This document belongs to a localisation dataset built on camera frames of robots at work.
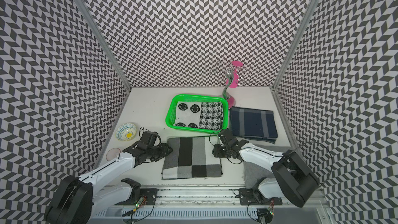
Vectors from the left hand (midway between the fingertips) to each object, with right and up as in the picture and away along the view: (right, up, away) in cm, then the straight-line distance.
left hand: (169, 153), depth 86 cm
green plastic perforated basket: (-2, +21, +10) cm, 23 cm away
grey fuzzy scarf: (+44, -8, -9) cm, 46 cm away
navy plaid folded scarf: (+50, +14, +11) cm, 53 cm away
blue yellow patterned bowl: (-28, +10, +8) cm, 31 cm away
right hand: (+26, -1, 0) cm, 26 cm away
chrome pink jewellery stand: (+37, +45, +4) cm, 58 cm away
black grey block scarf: (+13, -1, -3) cm, 13 cm away
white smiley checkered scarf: (+21, +20, +12) cm, 31 cm away
